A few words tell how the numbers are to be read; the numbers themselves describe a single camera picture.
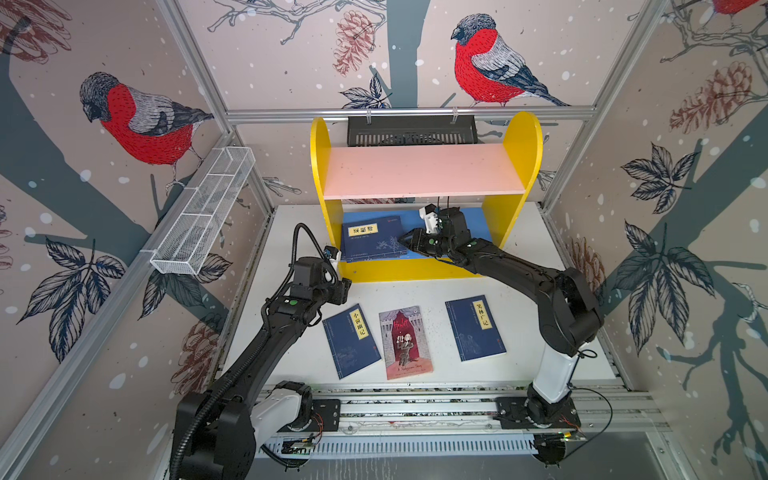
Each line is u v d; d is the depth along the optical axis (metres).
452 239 0.71
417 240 0.78
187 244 0.71
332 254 0.74
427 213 0.83
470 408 0.76
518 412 0.73
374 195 0.69
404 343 0.85
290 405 0.62
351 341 0.86
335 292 0.74
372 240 0.89
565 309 0.49
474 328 0.88
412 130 0.97
